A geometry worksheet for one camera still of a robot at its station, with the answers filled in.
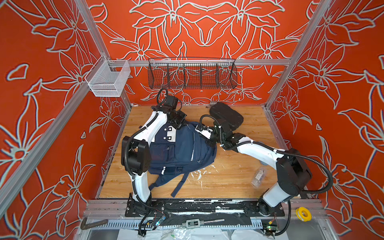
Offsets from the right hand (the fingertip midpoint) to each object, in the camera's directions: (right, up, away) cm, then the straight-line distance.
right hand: (199, 133), depth 85 cm
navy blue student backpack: (-13, -10, -1) cm, 16 cm away
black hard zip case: (+21, +11, +21) cm, 32 cm away
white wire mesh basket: (-59, +34, +8) cm, 69 cm away
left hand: (-6, +8, +2) cm, 10 cm away
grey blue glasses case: (+21, -8, -33) cm, 40 cm away
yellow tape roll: (+50, -38, -14) cm, 65 cm away
